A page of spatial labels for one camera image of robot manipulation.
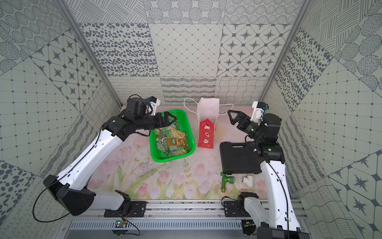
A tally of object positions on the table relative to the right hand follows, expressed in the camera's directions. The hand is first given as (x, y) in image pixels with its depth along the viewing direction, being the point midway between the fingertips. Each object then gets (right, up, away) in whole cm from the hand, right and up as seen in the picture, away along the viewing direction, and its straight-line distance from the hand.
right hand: (232, 116), depth 69 cm
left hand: (-30, 0, +2) cm, 30 cm away
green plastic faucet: (-1, -35, +14) cm, 38 cm away
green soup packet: (-39, -15, +24) cm, 48 cm away
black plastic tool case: (+9, -25, +19) cm, 33 cm away
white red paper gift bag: (-10, +4, +27) cm, 29 cm away
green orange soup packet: (-29, -15, +22) cm, 40 cm away
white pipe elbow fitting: (+12, -35, +12) cm, 39 cm away
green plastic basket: (-26, -4, +30) cm, 40 cm away
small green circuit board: (-54, -52, +2) cm, 75 cm away
